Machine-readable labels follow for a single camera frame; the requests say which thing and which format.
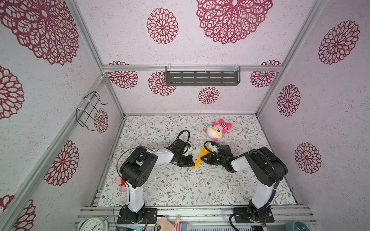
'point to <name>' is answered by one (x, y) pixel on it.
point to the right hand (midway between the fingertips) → (201, 157)
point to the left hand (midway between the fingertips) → (193, 166)
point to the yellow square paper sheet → (203, 152)
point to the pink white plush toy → (216, 130)
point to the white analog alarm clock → (96, 224)
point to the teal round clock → (297, 225)
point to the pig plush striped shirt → (165, 224)
